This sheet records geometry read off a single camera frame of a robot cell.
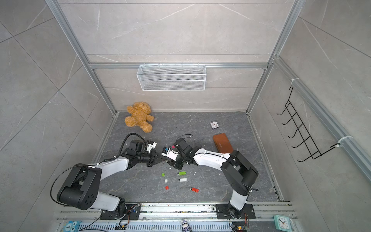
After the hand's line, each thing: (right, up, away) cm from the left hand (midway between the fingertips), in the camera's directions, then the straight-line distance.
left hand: (167, 157), depth 85 cm
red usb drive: (+16, -18, -4) cm, 24 cm away
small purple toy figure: (+11, -29, -17) cm, 36 cm away
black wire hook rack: (+67, +11, -20) cm, 71 cm away
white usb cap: (-1, -14, -1) cm, 14 cm away
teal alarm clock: (+59, -28, -16) cm, 67 cm away
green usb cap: (-3, -11, +1) cm, 11 cm away
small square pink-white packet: (+33, +19, +25) cm, 46 cm away
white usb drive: (+10, -13, -1) cm, 16 cm away
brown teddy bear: (-25, +29, +24) cm, 45 cm away
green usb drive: (+9, -10, +2) cm, 14 cm away
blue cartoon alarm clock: (-44, -30, -16) cm, 55 cm away
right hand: (+3, -3, +2) cm, 5 cm away
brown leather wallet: (+37, +6, +15) cm, 40 cm away
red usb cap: (0, -17, -3) cm, 17 cm away
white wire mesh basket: (+1, +53, +16) cm, 55 cm away
